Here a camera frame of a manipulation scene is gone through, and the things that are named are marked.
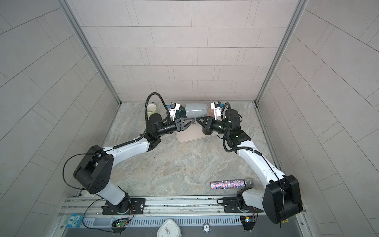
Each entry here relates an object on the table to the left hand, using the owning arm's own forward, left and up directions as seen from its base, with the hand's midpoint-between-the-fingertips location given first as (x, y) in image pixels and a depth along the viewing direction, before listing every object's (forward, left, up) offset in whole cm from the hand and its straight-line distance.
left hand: (195, 122), depth 73 cm
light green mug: (+25, +31, -18) cm, 44 cm away
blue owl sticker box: (-38, +54, -24) cm, 70 cm away
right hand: (+1, -1, +1) cm, 1 cm away
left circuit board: (-40, +33, -23) cm, 57 cm away
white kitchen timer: (-41, +11, -23) cm, 48 cm away
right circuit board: (-39, -25, -25) cm, 53 cm away
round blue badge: (-41, -5, -25) cm, 48 cm away
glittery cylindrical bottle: (-23, -18, -22) cm, 37 cm away
